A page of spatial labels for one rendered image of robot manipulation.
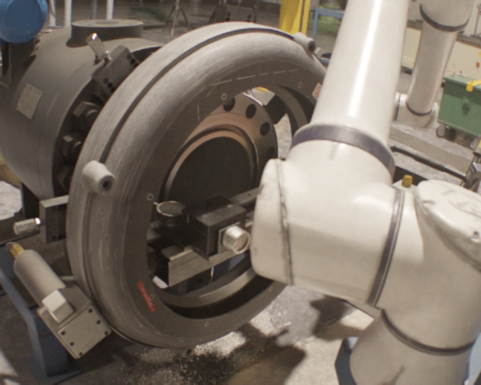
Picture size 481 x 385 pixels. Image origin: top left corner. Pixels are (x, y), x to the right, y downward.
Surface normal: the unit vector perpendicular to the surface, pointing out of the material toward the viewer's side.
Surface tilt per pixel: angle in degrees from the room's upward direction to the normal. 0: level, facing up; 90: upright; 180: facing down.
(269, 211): 55
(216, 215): 2
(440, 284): 88
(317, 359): 0
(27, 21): 90
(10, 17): 90
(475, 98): 90
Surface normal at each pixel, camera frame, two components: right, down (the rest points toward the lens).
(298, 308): 0.10, -0.89
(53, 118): -0.59, -0.18
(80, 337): 0.70, 0.38
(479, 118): -0.67, 0.27
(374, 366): -0.82, -0.25
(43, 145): -0.67, 0.02
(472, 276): -0.22, 0.42
